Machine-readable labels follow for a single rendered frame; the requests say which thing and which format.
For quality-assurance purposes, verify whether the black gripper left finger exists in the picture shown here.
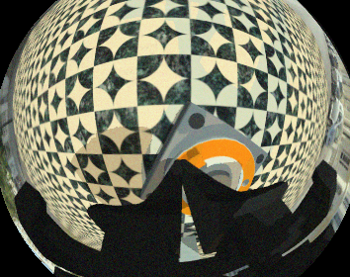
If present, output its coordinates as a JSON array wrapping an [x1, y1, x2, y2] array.
[[87, 159, 183, 258]]

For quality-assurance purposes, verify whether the orange round plate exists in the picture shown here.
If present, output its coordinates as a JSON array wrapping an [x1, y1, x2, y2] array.
[[164, 136, 255, 191]]

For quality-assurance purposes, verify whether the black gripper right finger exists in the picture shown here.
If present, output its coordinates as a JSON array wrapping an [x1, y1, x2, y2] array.
[[180, 159, 288, 254]]

